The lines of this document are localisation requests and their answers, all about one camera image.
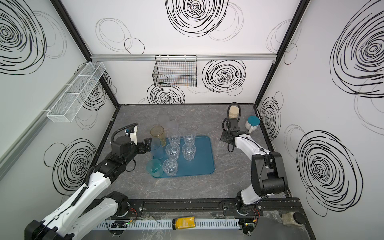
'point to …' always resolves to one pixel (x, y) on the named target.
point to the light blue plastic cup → (157, 148)
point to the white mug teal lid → (252, 123)
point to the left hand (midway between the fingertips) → (144, 138)
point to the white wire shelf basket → (67, 106)
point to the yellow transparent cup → (158, 131)
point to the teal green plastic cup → (154, 167)
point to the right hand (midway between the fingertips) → (224, 136)
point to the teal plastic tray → (183, 159)
